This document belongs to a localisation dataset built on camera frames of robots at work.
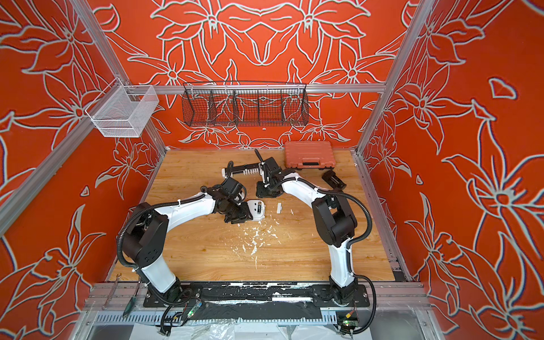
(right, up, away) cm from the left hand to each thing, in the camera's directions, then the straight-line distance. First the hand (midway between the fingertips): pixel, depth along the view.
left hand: (252, 217), depth 88 cm
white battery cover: (+12, +3, +7) cm, 14 cm away
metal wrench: (-50, -27, -17) cm, 59 cm away
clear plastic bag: (-11, -32, -21) cm, 40 cm away
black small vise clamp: (+40, +15, +16) cm, 45 cm away
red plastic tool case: (+29, +28, +23) cm, 46 cm away
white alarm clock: (+2, +3, +4) cm, 5 cm away
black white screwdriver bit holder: (-5, +20, +21) cm, 30 cm away
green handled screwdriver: (-40, -26, -17) cm, 51 cm away
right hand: (+3, +11, +5) cm, 12 cm away
